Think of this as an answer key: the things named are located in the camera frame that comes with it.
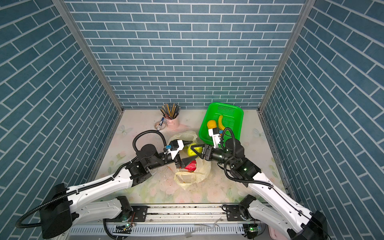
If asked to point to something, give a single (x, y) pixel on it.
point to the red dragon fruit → (192, 166)
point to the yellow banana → (220, 122)
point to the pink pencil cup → (173, 124)
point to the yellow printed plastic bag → (186, 178)
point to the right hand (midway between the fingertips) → (192, 147)
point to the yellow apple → (211, 124)
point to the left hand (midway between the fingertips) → (193, 150)
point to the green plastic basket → (232, 118)
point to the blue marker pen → (160, 124)
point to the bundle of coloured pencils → (170, 111)
